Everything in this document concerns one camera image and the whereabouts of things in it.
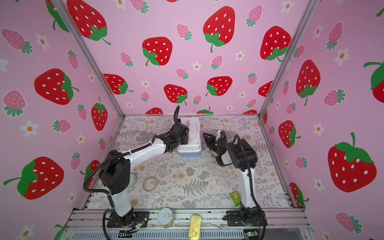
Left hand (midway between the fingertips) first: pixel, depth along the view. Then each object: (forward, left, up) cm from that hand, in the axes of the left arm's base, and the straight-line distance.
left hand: (186, 136), depth 92 cm
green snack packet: (-31, -29, -12) cm, 44 cm away
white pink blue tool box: (-7, -5, -4) cm, 9 cm away
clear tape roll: (-25, +20, -14) cm, 35 cm away
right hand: (+5, -10, -5) cm, 13 cm away
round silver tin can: (-43, +8, -8) cm, 44 cm away
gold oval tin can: (-47, -7, -9) cm, 48 cm away
